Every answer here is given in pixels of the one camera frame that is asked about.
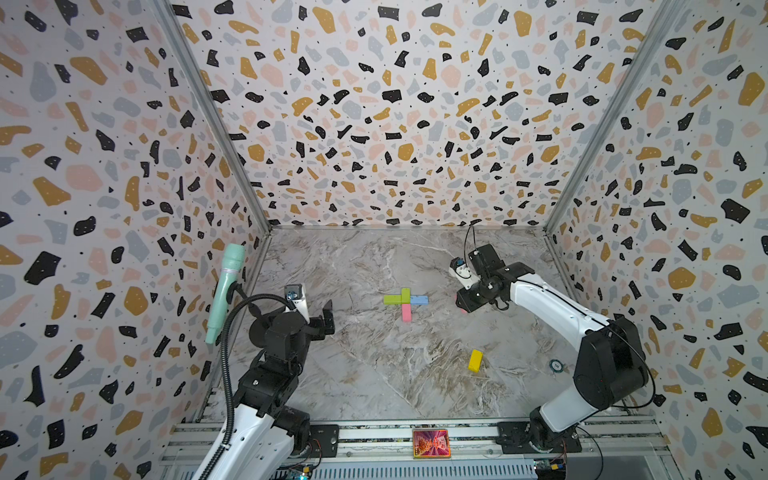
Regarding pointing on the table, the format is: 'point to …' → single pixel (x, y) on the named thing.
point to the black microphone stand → (252, 308)
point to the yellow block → (475, 361)
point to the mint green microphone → (233, 264)
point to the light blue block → (418, 300)
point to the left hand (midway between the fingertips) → (317, 303)
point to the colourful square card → (430, 443)
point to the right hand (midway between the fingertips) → (466, 300)
